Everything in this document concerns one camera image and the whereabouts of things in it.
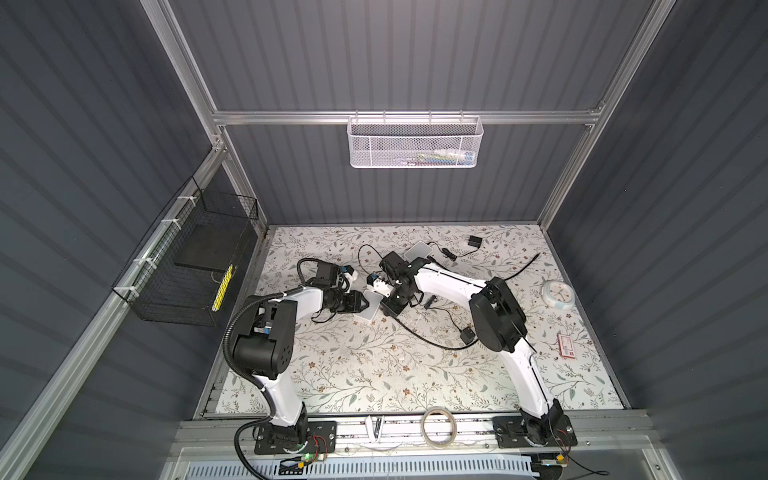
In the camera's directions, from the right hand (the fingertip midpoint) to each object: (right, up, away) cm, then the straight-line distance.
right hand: (389, 312), depth 96 cm
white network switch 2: (+11, +20, +16) cm, 28 cm away
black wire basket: (-52, +11, -29) cm, 61 cm away
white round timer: (+56, +6, +1) cm, 56 cm away
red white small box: (+52, -8, -9) cm, 54 cm away
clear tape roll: (+16, -27, -23) cm, 38 cm away
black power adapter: (+33, +24, +19) cm, 45 cm away
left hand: (-9, +3, +1) cm, 9 cm away
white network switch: (-5, +4, 0) cm, 6 cm away
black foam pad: (-46, +21, -19) cm, 54 cm away
